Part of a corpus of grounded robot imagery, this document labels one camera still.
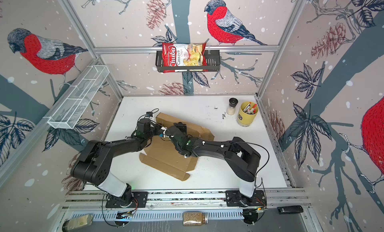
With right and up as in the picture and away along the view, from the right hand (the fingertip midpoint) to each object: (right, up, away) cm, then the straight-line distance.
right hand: (179, 124), depth 84 cm
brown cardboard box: (-11, -20, +6) cm, 24 cm away
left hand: (-14, -1, +9) cm, 17 cm away
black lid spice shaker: (+35, +13, +16) cm, 41 cm away
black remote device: (+55, -39, -15) cm, 69 cm away
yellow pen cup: (+42, +5, +8) cm, 43 cm away
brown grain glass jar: (+9, -40, -20) cm, 45 cm away
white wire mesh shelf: (-53, +5, -14) cm, 55 cm away
